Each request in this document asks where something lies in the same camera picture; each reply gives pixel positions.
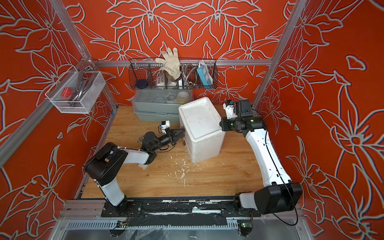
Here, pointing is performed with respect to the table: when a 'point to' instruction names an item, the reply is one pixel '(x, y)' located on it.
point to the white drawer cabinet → (204, 138)
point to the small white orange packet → (143, 166)
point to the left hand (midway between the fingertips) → (185, 131)
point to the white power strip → (160, 80)
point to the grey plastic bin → (160, 105)
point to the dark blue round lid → (142, 83)
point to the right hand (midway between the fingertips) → (219, 121)
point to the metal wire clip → (140, 138)
